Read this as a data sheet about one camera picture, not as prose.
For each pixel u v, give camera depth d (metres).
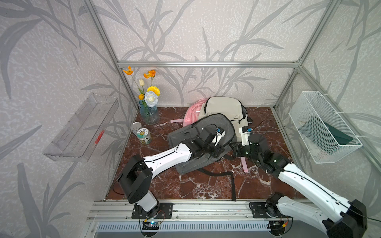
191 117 1.09
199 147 0.63
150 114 1.02
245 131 0.67
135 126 1.02
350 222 0.37
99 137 0.65
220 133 0.72
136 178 0.43
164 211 0.73
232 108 1.12
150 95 0.81
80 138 0.69
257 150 0.57
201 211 0.75
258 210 0.73
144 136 0.94
